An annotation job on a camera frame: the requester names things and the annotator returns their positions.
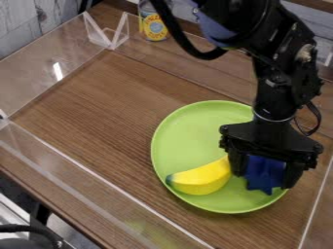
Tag yellow labelled tin can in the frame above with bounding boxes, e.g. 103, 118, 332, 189
138, 0, 167, 42

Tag yellow toy banana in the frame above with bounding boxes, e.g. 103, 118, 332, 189
166, 157, 232, 196

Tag green plate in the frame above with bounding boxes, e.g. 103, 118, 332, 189
151, 100, 286, 214

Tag blue star-shaped block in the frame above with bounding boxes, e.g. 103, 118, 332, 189
244, 156, 285, 196

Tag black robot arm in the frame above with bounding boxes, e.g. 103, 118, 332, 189
194, 0, 324, 189

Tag black cable lower left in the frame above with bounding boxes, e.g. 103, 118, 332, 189
0, 223, 67, 249

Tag clear acrylic enclosure wall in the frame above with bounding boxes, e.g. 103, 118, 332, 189
0, 5, 331, 249

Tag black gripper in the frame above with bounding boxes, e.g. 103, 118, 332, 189
220, 120, 324, 189

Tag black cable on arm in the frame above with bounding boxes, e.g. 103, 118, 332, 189
149, 0, 323, 137

